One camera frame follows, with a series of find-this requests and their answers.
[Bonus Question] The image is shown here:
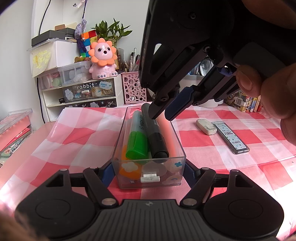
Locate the black marker pen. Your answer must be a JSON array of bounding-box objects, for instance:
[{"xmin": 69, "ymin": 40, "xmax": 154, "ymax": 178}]
[{"xmin": 141, "ymin": 103, "xmax": 169, "ymax": 164}]

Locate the red white checkered tablecloth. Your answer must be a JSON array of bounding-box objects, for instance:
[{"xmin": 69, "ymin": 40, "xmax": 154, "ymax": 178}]
[{"xmin": 1, "ymin": 105, "xmax": 295, "ymax": 238}]

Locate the clear plastic organizer box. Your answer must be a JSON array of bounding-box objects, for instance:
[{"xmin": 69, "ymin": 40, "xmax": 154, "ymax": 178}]
[{"xmin": 111, "ymin": 106, "xmax": 186, "ymax": 189}]

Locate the orange highlighter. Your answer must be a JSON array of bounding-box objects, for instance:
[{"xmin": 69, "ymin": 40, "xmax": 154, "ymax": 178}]
[{"xmin": 119, "ymin": 145, "xmax": 142, "ymax": 180}]

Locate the pink lion toy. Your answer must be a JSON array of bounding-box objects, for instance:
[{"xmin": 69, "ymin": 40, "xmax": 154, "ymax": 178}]
[{"xmin": 88, "ymin": 38, "xmax": 118, "ymax": 80}]

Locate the black box on organizer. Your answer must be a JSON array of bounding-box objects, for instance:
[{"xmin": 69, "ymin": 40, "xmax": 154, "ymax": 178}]
[{"xmin": 31, "ymin": 28, "xmax": 75, "ymax": 47}]

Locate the white drawer organizer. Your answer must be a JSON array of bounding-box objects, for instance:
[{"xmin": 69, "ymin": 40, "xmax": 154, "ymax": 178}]
[{"xmin": 35, "ymin": 61, "xmax": 125, "ymax": 122}]

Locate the bamboo plant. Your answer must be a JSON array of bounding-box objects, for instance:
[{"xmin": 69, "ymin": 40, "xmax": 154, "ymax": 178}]
[{"xmin": 92, "ymin": 19, "xmax": 132, "ymax": 47}]

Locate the rubiks cube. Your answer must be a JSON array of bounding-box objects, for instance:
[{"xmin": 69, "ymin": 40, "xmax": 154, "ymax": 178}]
[{"xmin": 77, "ymin": 30, "xmax": 97, "ymax": 57}]

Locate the green highlighter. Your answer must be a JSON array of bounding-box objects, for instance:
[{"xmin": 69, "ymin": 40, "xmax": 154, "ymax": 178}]
[{"xmin": 125, "ymin": 110, "xmax": 148, "ymax": 160}]

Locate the magnifying glass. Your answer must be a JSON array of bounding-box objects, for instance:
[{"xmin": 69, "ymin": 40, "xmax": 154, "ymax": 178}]
[{"xmin": 198, "ymin": 57, "xmax": 214, "ymax": 76}]

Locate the white eraser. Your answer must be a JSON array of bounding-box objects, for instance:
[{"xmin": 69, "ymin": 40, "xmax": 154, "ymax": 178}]
[{"xmin": 196, "ymin": 118, "xmax": 217, "ymax": 136}]

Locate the person's right hand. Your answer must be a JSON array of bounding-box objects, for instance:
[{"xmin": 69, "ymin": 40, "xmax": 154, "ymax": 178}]
[{"xmin": 236, "ymin": 1, "xmax": 295, "ymax": 145}]

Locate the pink perforated pen holder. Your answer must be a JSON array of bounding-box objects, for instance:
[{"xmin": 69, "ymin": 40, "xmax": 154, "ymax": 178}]
[{"xmin": 121, "ymin": 72, "xmax": 147, "ymax": 104}]

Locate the pink highlighter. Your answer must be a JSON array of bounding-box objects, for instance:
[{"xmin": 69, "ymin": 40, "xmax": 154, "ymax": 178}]
[{"xmin": 157, "ymin": 113, "xmax": 178, "ymax": 157}]

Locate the row of books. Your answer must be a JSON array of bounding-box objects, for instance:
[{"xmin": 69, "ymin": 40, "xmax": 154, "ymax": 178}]
[{"xmin": 224, "ymin": 90, "xmax": 262, "ymax": 113}]

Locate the black cable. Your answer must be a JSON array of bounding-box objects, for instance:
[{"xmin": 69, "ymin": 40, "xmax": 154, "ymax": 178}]
[{"xmin": 38, "ymin": 0, "xmax": 52, "ymax": 35}]

